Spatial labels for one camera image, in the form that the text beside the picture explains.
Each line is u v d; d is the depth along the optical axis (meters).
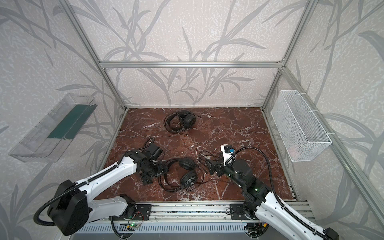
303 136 0.61
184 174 0.86
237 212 0.73
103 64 0.93
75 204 0.39
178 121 1.12
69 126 0.63
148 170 0.68
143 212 0.73
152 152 0.67
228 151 0.63
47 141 0.64
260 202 0.53
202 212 0.75
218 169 0.64
